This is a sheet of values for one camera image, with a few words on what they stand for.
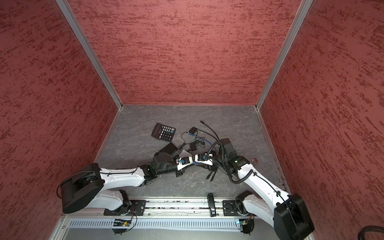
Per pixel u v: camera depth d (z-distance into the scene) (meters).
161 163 0.62
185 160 0.65
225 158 0.63
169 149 0.95
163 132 1.01
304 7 0.71
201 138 1.01
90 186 0.43
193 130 1.05
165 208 0.76
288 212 0.40
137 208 0.75
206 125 1.10
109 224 0.71
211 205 0.72
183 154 0.92
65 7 0.71
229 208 0.74
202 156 0.64
